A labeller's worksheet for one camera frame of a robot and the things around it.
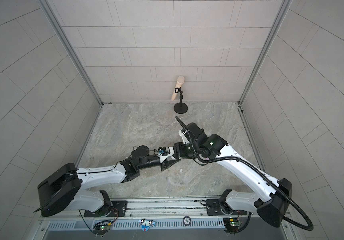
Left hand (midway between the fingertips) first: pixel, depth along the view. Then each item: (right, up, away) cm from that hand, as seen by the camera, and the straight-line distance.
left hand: (182, 156), depth 71 cm
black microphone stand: (0, +26, +42) cm, 49 cm away
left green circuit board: (-35, -29, -6) cm, 46 cm away
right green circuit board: (+23, -30, -4) cm, 38 cm away
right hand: (-4, +1, -3) cm, 5 cm away
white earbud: (0, -11, +11) cm, 16 cm away
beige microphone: (0, +43, +24) cm, 49 cm away
